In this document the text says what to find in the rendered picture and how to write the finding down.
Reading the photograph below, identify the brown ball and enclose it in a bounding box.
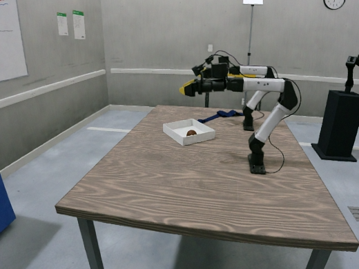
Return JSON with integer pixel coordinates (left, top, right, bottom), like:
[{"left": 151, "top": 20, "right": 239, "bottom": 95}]
[{"left": 186, "top": 130, "right": 197, "bottom": 136}]

